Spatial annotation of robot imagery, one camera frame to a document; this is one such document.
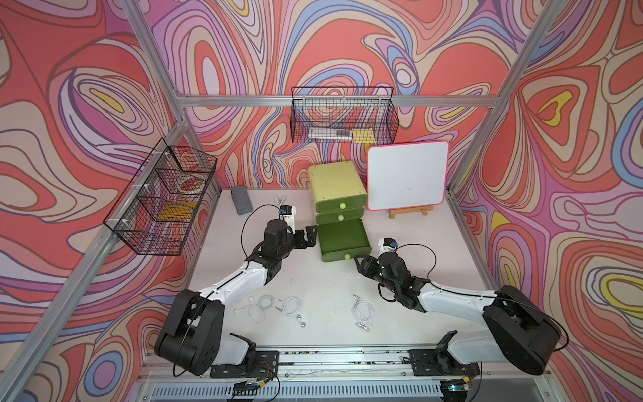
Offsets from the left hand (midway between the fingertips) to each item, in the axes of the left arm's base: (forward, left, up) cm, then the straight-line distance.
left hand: (309, 228), depth 86 cm
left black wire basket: (-4, +45, +12) cm, 47 cm away
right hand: (-9, -18, -10) cm, 23 cm away
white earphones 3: (-23, -19, -17) cm, 34 cm away
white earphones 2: (-21, +6, -17) cm, 27 cm away
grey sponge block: (+25, +32, -13) cm, 43 cm away
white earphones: (-22, +18, -17) cm, 33 cm away
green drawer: (+10, -17, +2) cm, 20 cm away
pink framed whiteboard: (+27, -40, +1) cm, 49 cm away
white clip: (+25, +15, -14) cm, 32 cm away
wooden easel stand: (+18, -48, -10) cm, 52 cm away
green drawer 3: (+2, -13, -11) cm, 17 cm away
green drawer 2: (+9, -11, -5) cm, 15 cm away
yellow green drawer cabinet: (+14, -10, +5) cm, 18 cm away
